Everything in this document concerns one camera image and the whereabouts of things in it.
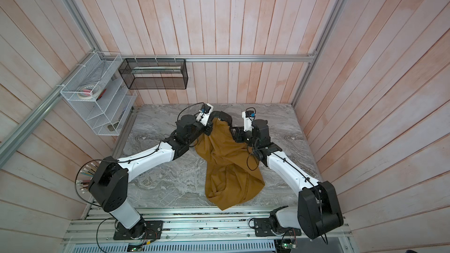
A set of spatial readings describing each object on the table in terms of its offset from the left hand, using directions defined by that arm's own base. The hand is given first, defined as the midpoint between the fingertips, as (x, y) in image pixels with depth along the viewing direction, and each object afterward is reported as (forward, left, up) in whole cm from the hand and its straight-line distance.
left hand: (213, 116), depth 83 cm
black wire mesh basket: (+36, +37, -1) cm, 52 cm away
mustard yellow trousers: (-20, -10, -20) cm, 30 cm away
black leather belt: (-4, -5, +5) cm, 8 cm away
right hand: (-3, -9, -4) cm, 11 cm away
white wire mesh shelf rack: (-2, +48, +3) cm, 48 cm away
